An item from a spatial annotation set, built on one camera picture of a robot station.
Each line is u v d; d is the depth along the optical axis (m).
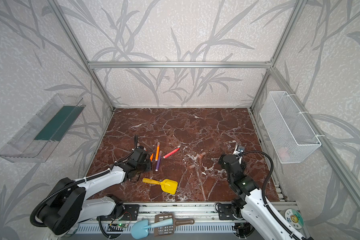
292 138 0.60
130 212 0.73
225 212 0.73
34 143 0.64
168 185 0.81
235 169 0.59
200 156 0.93
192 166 0.89
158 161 0.91
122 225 0.70
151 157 0.91
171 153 0.96
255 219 0.57
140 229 0.68
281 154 0.73
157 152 0.94
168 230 0.69
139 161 0.70
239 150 0.69
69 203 0.42
